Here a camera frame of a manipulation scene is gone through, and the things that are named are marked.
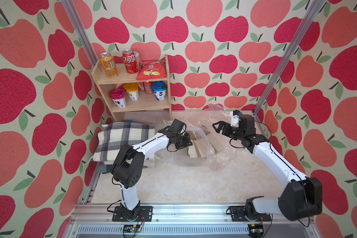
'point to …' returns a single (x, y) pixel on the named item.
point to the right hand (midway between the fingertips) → (220, 129)
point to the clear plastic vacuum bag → (206, 129)
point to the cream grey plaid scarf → (112, 137)
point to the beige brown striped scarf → (203, 144)
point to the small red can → (148, 87)
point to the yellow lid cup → (132, 89)
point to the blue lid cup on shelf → (159, 88)
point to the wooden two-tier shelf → (145, 102)
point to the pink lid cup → (118, 95)
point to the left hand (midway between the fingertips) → (194, 146)
